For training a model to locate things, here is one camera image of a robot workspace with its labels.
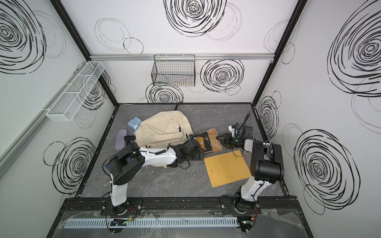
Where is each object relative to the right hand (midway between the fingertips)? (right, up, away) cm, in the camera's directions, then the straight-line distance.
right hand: (219, 140), depth 90 cm
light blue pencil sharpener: (-57, +10, +12) cm, 59 cm away
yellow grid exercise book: (+4, -16, -3) cm, 17 cm away
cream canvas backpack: (-37, +6, +13) cm, 40 cm away
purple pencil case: (-63, -2, +4) cm, 63 cm away
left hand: (-12, -9, +1) cm, 15 cm away
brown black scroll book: (-5, -3, +4) cm, 7 cm away
